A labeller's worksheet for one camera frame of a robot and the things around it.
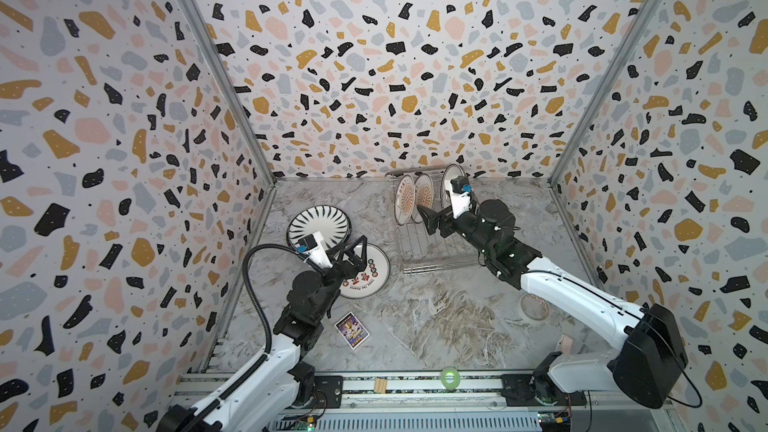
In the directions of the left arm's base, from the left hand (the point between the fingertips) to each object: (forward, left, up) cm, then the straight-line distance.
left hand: (356, 238), depth 74 cm
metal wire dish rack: (+10, -18, -23) cm, 31 cm away
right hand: (+7, -18, +8) cm, 21 cm away
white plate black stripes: (+22, +13, -23) cm, 34 cm away
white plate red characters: (0, -2, -24) cm, 24 cm away
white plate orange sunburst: (+30, -13, -20) cm, 38 cm away
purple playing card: (-15, +3, -23) cm, 28 cm away
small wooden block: (-28, -5, -24) cm, 37 cm away
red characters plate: (+36, -30, -12) cm, 49 cm away
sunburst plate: (+29, -20, -17) cm, 39 cm away
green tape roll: (-27, -25, -25) cm, 44 cm away
